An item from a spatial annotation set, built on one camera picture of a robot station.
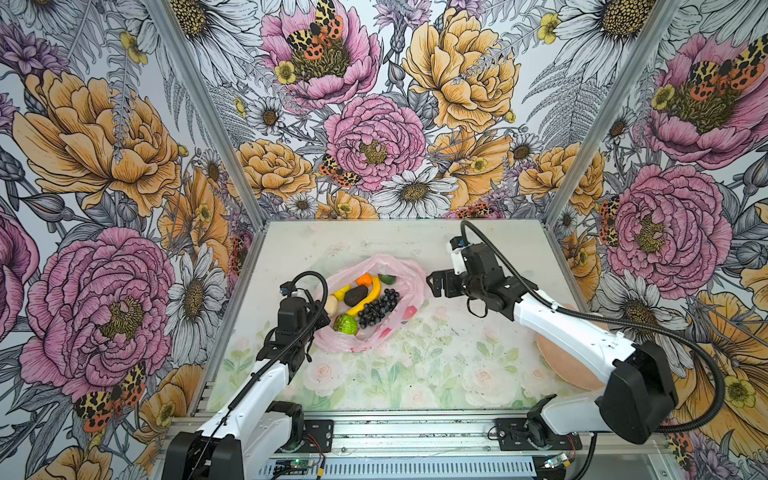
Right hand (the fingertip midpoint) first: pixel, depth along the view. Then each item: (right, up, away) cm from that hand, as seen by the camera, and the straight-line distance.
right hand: (443, 285), depth 83 cm
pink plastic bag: (-7, -2, +11) cm, 13 cm away
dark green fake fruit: (-15, 0, +16) cm, 22 cm away
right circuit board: (+26, -40, -12) cm, 49 cm away
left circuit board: (-37, -40, -12) cm, 56 cm away
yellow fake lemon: (-30, -4, +12) cm, 33 cm away
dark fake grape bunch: (-20, -9, +8) cm, 23 cm away
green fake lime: (-27, -12, +4) cm, 30 cm away
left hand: (-34, -8, +4) cm, 35 cm away
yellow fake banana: (-19, -2, +17) cm, 25 cm away
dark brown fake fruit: (-26, -4, +11) cm, 28 cm away
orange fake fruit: (-23, 0, +15) cm, 27 cm away
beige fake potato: (-33, -7, +9) cm, 35 cm away
